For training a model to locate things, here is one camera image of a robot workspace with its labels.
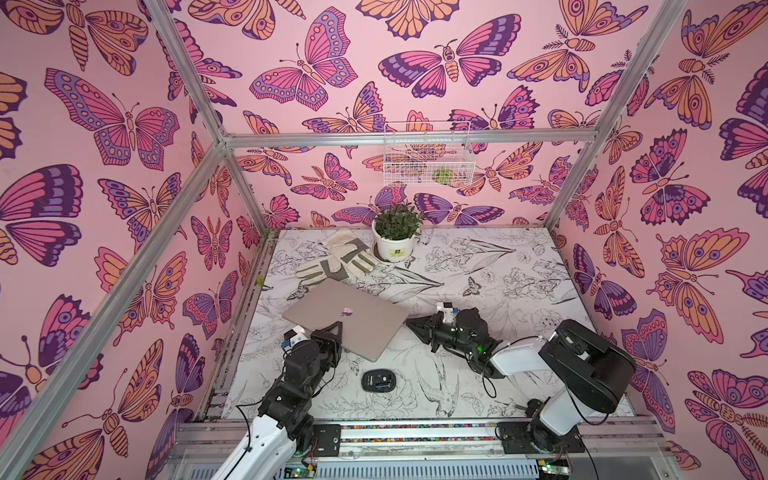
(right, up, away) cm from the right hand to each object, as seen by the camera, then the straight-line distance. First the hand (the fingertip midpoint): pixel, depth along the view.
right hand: (406, 320), depth 81 cm
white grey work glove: (-19, +20, +29) cm, 40 cm away
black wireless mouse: (-8, -16, 0) cm, 18 cm away
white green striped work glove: (-27, +13, +27) cm, 40 cm away
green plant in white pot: (-3, +26, +16) cm, 31 cm away
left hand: (-16, +1, -2) cm, 16 cm away
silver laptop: (-10, -1, -2) cm, 10 cm away
